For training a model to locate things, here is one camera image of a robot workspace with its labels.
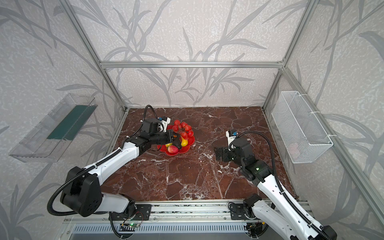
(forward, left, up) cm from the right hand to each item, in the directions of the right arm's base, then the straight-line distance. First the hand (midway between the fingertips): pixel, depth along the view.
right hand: (222, 142), depth 76 cm
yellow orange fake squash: (+10, +23, -17) cm, 30 cm away
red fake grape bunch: (+11, +22, -4) cm, 25 cm away
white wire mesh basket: (-6, -32, +14) cm, 35 cm away
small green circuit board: (-34, +43, -20) cm, 58 cm away
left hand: (+7, +22, -1) cm, 23 cm away
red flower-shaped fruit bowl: (+8, +24, -6) cm, 25 cm away
